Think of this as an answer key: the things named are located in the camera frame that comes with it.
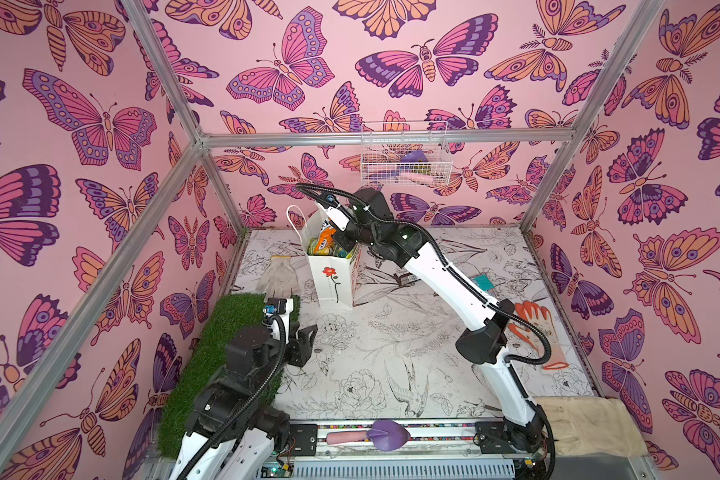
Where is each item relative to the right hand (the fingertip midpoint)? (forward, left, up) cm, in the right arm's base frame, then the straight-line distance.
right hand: (333, 214), depth 75 cm
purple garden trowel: (-43, -13, -34) cm, 56 cm away
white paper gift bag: (-6, +1, -19) cm, 20 cm away
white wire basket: (+35, -14, 0) cm, 37 cm away
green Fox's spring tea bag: (+3, +8, -15) cm, 18 cm away
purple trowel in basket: (+24, -23, -2) cm, 34 cm away
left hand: (-24, +5, -12) cm, 27 cm away
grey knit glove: (+5, +23, -35) cm, 42 cm away
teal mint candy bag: (+2, -47, -33) cm, 58 cm away
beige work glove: (-40, -63, -35) cm, 83 cm away
